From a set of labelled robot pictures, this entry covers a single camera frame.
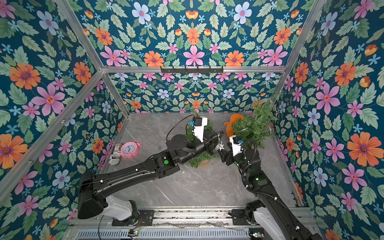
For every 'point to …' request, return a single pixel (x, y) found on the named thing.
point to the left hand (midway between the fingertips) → (225, 133)
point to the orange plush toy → (229, 129)
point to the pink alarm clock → (130, 149)
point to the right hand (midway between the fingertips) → (226, 143)
